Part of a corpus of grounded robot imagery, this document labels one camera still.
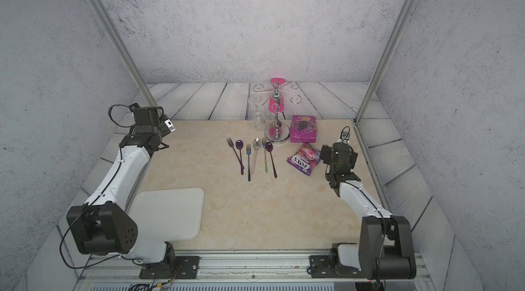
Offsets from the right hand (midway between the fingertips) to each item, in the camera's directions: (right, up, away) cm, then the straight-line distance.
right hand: (339, 146), depth 87 cm
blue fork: (-40, -4, +21) cm, 45 cm away
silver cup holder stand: (-25, +6, +28) cm, 38 cm away
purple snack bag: (-11, +8, +21) cm, 25 cm away
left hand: (-73, +9, -3) cm, 73 cm away
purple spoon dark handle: (-45, 0, +21) cm, 50 cm away
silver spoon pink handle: (-36, 0, +21) cm, 42 cm away
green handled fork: (-32, -4, +21) cm, 38 cm away
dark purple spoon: (-29, -1, +21) cm, 36 cm away
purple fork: (-50, 0, +24) cm, 55 cm away
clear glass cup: (-34, +13, +12) cm, 38 cm away
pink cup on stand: (-25, +19, +17) cm, 36 cm away
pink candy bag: (-11, -7, +15) cm, 20 cm away
